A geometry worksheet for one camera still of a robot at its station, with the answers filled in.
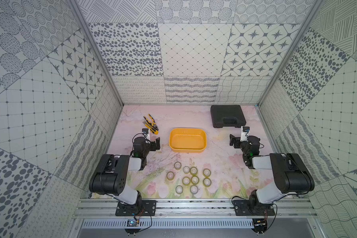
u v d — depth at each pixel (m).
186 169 0.87
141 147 0.73
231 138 0.93
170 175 0.84
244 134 0.81
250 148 0.73
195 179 0.83
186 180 0.83
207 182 0.82
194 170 0.86
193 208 0.76
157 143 0.92
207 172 0.86
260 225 0.73
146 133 0.82
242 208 0.73
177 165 0.88
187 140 1.01
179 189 0.80
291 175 0.46
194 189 0.80
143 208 0.73
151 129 1.04
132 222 0.72
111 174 0.46
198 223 0.70
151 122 1.08
